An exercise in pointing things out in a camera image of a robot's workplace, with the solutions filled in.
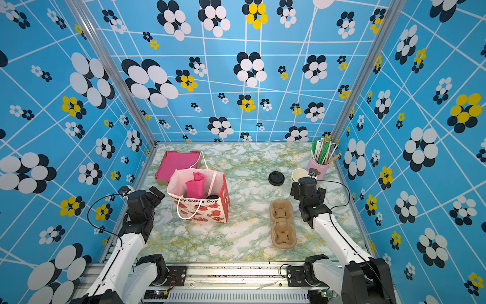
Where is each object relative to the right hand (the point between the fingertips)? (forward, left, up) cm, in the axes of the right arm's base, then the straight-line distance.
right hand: (309, 186), depth 86 cm
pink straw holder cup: (+12, -10, -3) cm, 16 cm away
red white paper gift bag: (-14, +47, +4) cm, 49 cm away
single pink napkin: (-6, +50, +7) cm, 50 cm away
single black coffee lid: (-7, +43, +2) cm, 44 cm away
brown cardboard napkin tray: (+8, +73, -10) cm, 74 cm away
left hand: (-5, +72, +2) cm, 72 cm away
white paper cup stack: (+8, +3, -1) cm, 8 cm away
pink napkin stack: (+23, +73, -9) cm, 77 cm away
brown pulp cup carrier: (-18, +12, -11) cm, 24 cm away
